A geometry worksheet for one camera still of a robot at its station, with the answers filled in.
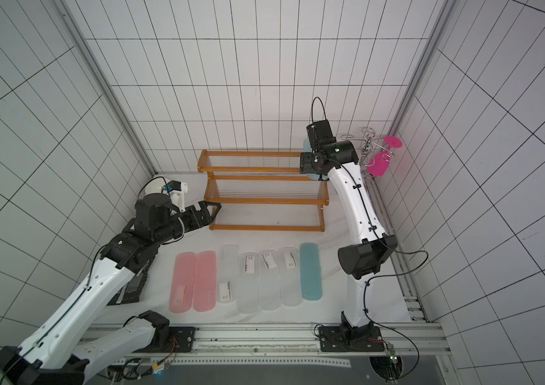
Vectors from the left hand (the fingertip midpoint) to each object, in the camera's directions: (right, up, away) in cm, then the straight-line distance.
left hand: (210, 214), depth 71 cm
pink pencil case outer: (-13, -26, +12) cm, 31 cm away
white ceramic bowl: (-36, +9, +37) cm, 53 cm away
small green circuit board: (+55, -42, -2) cm, 69 cm away
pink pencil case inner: (-5, -25, +12) cm, 29 cm away
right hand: (+30, +17, +9) cm, 36 cm away
